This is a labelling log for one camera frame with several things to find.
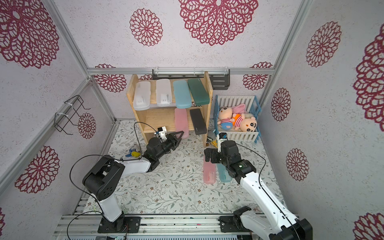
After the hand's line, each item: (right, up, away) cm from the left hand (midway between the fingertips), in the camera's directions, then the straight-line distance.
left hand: (184, 132), depth 84 cm
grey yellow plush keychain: (-33, -13, +13) cm, 38 cm away
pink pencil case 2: (+15, -26, +6) cm, 30 cm away
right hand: (+17, -11, -4) cm, 20 cm away
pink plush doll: (+28, +9, +20) cm, 36 cm away
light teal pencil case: (+23, -26, +6) cm, 35 cm away
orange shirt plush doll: (+37, +6, +19) cm, 42 cm away
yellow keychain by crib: (+20, -8, +19) cm, 29 cm away
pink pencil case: (-2, +6, +4) cm, 8 cm away
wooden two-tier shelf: (-17, +10, +11) cm, 22 cm away
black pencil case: (+8, +6, +5) cm, 12 cm away
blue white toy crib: (+48, +21, +29) cm, 60 cm away
